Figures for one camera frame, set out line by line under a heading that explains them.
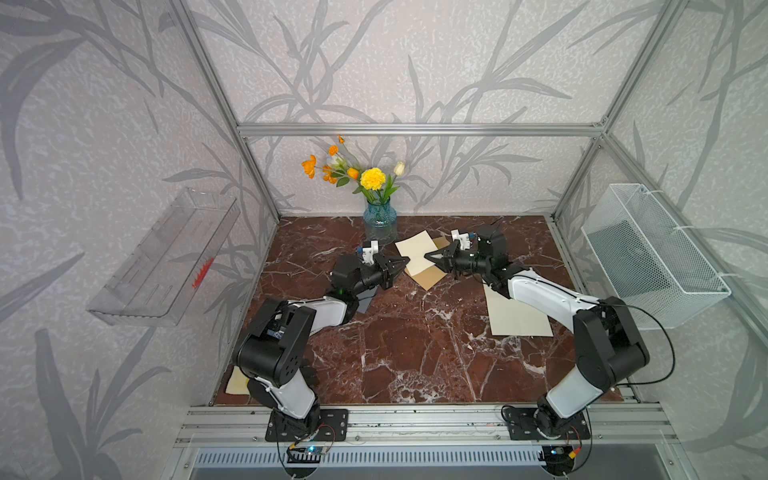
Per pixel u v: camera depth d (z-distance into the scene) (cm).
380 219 105
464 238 83
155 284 64
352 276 71
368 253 84
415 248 87
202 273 65
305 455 72
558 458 77
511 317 93
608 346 46
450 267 77
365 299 78
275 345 47
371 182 87
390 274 79
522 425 73
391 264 80
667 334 44
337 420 74
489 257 69
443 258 76
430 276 102
